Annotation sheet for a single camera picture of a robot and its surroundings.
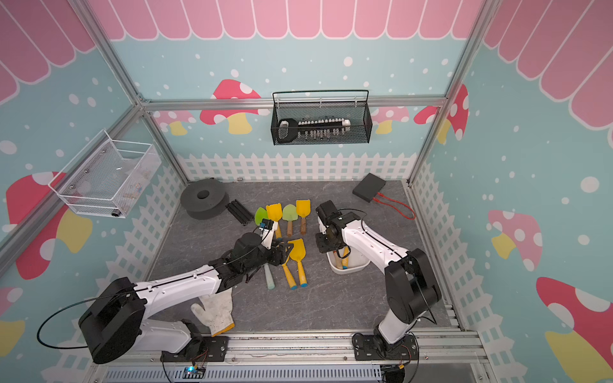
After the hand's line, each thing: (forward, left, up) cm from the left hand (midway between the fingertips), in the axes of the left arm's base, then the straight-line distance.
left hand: (287, 247), depth 84 cm
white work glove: (-20, +23, -12) cm, 33 cm away
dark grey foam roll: (+27, +40, -7) cm, 49 cm away
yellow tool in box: (+4, -3, -11) cm, 12 cm away
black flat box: (+42, -37, -12) cm, 57 cm away
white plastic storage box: (+1, -26, -10) cm, 28 cm away
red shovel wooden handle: (-1, -19, -8) cm, 21 cm away
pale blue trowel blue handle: (-7, +7, -10) cm, 14 cm away
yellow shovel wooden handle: (+26, -4, -11) cm, 28 cm away
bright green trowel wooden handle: (+22, +15, -10) cm, 29 cm away
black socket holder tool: (+38, +1, +23) cm, 44 cm away
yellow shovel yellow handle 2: (-6, 0, -10) cm, 12 cm away
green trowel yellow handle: (-1, -21, -9) cm, 23 cm away
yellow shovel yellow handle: (+24, +9, -11) cm, 28 cm away
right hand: (+3, -14, -4) cm, 15 cm away
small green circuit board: (-36, +27, -15) cm, 47 cm away
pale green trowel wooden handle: (+25, +2, -13) cm, 28 cm away
